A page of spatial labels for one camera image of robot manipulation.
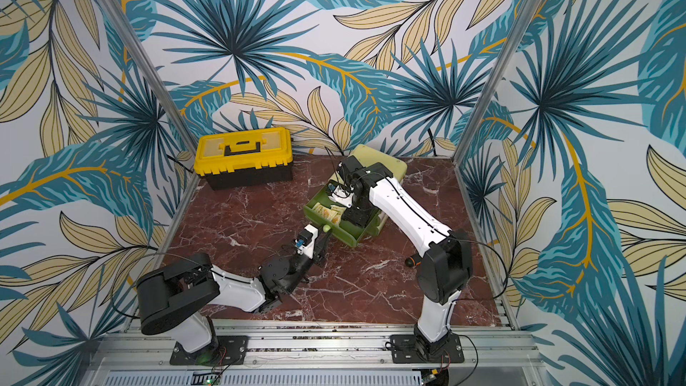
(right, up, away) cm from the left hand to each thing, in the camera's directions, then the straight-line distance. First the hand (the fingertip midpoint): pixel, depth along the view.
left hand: (327, 230), depth 79 cm
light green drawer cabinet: (+14, +23, +12) cm, 30 cm away
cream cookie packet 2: (-1, +6, +3) cm, 7 cm away
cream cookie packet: (+3, +4, +2) cm, 5 cm away
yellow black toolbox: (-33, +23, +19) cm, 45 cm away
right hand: (+10, +5, +5) cm, 12 cm away
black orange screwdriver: (+27, -12, +9) cm, 31 cm away
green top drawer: (+7, 0, -6) cm, 9 cm away
